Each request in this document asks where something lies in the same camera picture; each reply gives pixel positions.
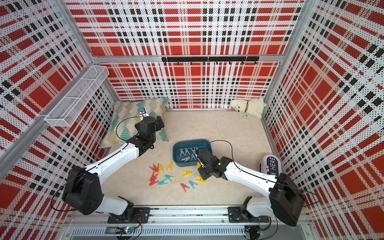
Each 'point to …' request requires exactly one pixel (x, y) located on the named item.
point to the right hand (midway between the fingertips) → (206, 169)
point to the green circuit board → (125, 230)
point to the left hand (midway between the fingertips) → (154, 118)
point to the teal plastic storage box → (184, 152)
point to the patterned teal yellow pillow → (125, 114)
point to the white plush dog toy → (255, 106)
